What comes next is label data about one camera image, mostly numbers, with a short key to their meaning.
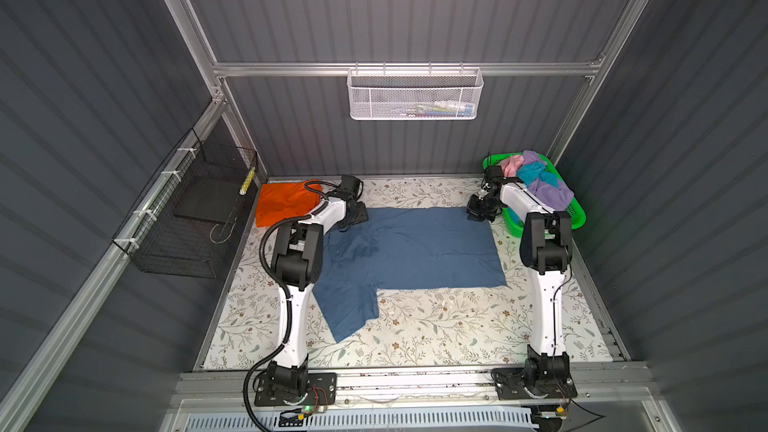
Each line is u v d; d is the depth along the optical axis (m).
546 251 0.63
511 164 1.08
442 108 0.92
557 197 1.04
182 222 0.73
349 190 0.87
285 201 1.11
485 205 0.94
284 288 0.59
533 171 1.08
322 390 0.72
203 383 0.78
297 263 0.60
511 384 0.74
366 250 1.00
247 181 0.82
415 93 1.24
